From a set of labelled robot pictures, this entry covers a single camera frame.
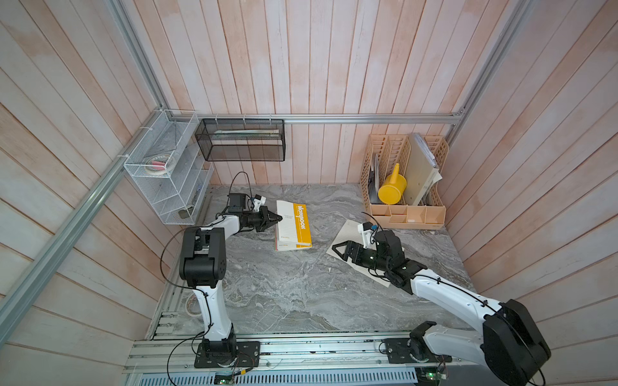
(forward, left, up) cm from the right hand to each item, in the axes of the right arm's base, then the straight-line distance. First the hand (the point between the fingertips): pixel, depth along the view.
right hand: (339, 249), depth 82 cm
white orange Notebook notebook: (+11, +17, -6) cm, 21 cm away
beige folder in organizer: (+28, -33, +11) cm, 45 cm away
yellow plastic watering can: (+27, -24, +4) cm, 36 cm away
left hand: (+15, +22, -3) cm, 26 cm away
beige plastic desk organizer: (+49, -27, +5) cm, 56 cm away
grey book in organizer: (+29, -16, +5) cm, 34 cm away
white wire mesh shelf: (+9, +55, +16) cm, 58 cm away
